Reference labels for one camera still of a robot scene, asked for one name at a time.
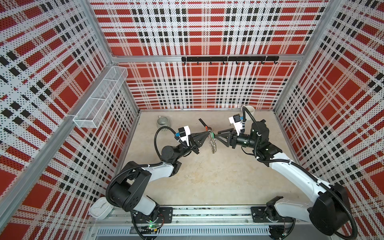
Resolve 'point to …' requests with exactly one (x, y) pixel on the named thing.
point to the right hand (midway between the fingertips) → (219, 134)
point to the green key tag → (212, 135)
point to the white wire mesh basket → (95, 108)
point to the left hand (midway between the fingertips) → (211, 132)
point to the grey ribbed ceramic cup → (163, 121)
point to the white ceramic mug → (251, 110)
